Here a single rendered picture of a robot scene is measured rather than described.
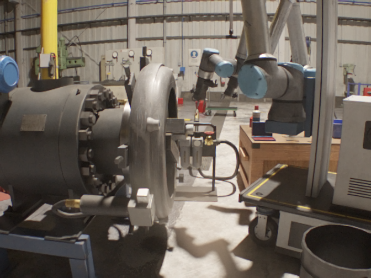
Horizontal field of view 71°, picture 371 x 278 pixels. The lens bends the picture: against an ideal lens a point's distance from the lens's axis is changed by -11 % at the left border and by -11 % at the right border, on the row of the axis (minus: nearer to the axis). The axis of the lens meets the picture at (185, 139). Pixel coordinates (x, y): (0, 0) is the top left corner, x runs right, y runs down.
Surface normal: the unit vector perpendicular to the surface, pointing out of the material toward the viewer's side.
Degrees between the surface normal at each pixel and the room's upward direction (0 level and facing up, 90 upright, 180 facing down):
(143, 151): 82
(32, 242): 90
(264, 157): 90
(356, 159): 90
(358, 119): 90
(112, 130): 61
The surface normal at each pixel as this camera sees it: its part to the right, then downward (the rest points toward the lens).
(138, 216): -0.06, 0.56
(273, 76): 0.49, 0.00
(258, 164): -0.07, 0.21
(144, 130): -0.04, -0.13
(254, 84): -0.86, 0.19
